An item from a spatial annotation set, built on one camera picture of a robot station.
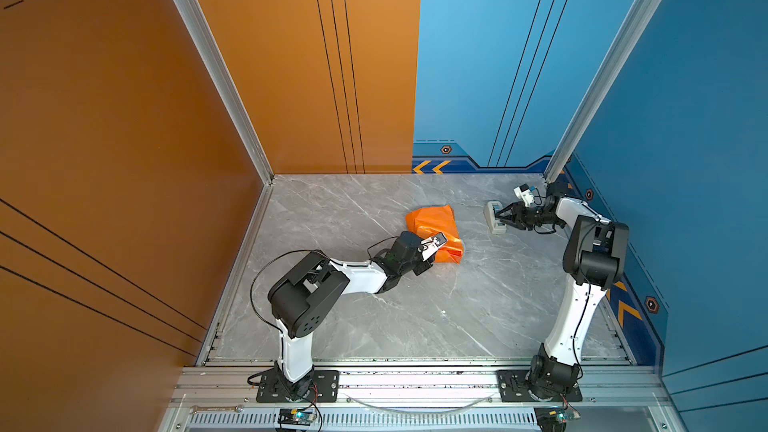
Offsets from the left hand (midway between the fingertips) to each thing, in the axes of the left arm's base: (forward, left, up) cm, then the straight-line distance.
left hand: (429, 244), depth 93 cm
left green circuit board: (-44, +33, -8) cm, 56 cm away
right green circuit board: (-43, -27, -7) cm, 51 cm away
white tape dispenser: (+10, -24, -4) cm, 26 cm away
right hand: (+12, -25, -1) cm, 28 cm away
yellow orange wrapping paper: (+8, -2, +1) cm, 8 cm away
